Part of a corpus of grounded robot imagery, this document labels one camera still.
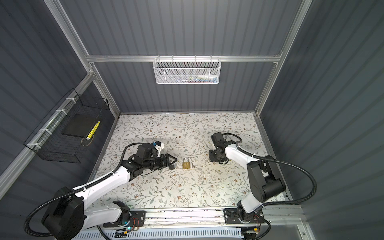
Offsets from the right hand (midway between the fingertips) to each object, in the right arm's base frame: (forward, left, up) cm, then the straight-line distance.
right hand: (215, 158), depth 92 cm
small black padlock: (-5, +27, -2) cm, 27 cm away
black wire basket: (-2, +75, +27) cm, 80 cm away
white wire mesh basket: (+72, +19, +19) cm, 77 cm away
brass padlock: (-4, +18, -2) cm, 18 cm away
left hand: (-6, +23, +10) cm, 26 cm away
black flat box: (+4, +71, +28) cm, 76 cm away
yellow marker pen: (+2, +63, +27) cm, 68 cm away
